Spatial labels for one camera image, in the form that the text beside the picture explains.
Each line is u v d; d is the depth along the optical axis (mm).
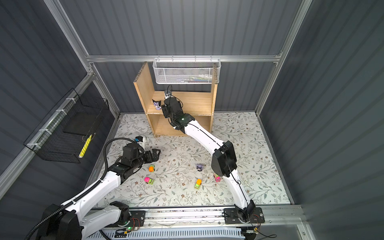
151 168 885
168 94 719
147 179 843
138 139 750
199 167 867
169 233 706
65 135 722
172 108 645
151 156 748
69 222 389
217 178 848
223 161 542
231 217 723
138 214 754
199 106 872
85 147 687
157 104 806
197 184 822
